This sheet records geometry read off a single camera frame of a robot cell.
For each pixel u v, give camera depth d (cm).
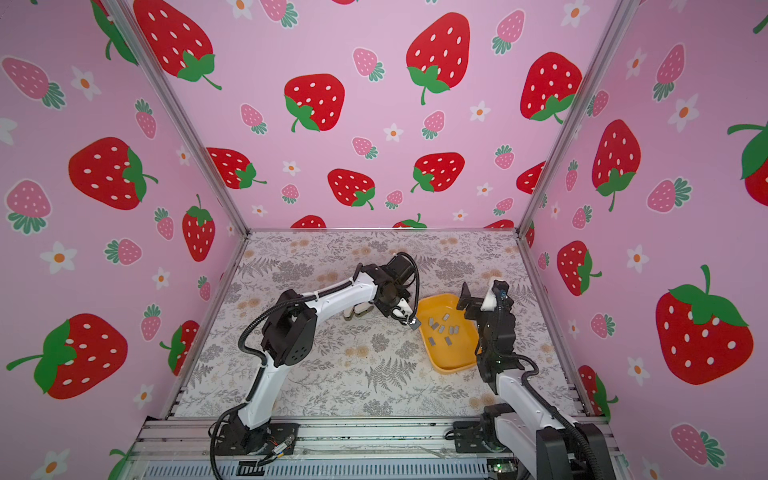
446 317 96
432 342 90
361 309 97
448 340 91
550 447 41
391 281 73
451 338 91
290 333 55
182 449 73
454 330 93
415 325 82
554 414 46
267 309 76
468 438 74
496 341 61
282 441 72
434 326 95
